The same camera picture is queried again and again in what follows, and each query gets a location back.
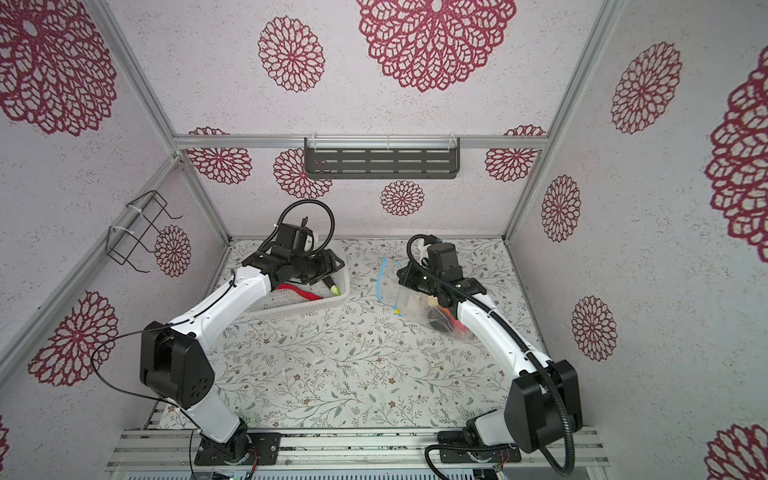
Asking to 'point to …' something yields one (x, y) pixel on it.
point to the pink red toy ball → (459, 325)
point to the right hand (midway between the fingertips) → (397, 267)
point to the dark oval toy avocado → (436, 324)
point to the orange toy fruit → (445, 310)
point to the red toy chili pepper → (307, 295)
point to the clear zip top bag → (414, 305)
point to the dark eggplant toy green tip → (335, 290)
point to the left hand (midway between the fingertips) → (338, 271)
